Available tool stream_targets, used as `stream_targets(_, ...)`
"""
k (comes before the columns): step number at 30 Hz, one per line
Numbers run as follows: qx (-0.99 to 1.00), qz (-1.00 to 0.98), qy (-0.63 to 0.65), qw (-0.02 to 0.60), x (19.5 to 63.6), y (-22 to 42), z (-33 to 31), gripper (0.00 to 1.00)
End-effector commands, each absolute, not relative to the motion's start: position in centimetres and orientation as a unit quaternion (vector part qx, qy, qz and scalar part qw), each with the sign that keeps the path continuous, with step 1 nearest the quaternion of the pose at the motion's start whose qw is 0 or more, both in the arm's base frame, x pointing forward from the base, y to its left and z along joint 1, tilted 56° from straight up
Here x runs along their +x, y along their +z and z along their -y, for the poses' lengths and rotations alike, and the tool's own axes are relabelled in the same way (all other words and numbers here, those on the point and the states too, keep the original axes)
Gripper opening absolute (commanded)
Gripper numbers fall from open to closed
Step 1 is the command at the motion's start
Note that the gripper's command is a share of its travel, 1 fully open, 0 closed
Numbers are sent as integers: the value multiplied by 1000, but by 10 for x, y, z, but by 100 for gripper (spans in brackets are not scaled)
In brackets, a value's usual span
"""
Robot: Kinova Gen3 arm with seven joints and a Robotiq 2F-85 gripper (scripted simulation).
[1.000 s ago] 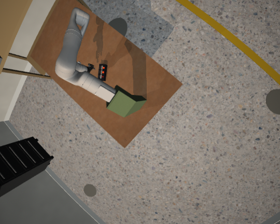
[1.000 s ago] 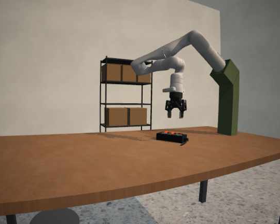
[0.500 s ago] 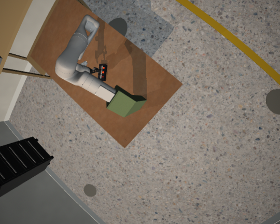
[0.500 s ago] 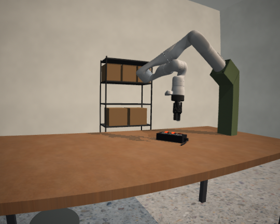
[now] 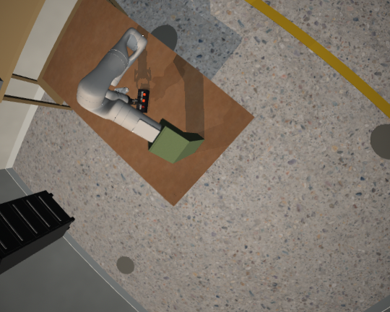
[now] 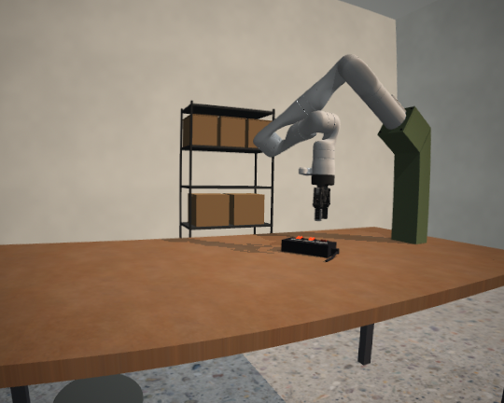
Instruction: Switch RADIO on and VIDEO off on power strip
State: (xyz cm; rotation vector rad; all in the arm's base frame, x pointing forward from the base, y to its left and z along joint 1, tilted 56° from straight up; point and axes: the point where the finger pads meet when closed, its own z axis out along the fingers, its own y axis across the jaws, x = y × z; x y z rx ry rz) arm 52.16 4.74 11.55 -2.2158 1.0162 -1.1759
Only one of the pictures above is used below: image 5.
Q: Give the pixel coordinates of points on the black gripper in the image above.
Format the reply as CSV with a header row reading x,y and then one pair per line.
x,y
134,101

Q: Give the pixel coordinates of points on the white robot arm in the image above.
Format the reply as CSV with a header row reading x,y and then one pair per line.
x,y
94,95

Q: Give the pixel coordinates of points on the black power strip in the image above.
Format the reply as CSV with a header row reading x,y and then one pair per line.
x,y
143,95

